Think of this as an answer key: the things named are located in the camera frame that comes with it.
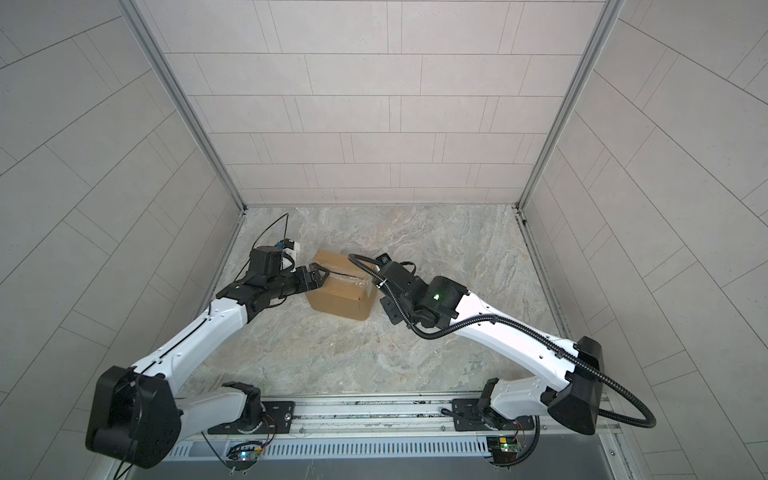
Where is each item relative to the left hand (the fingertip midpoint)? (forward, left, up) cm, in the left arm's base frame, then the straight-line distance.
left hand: (326, 271), depth 83 cm
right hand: (-11, -19, +4) cm, 22 cm away
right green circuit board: (-39, -45, -13) cm, 61 cm away
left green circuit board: (-40, +13, -9) cm, 43 cm away
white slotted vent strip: (-39, -15, -13) cm, 44 cm away
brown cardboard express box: (-6, -7, 0) cm, 9 cm away
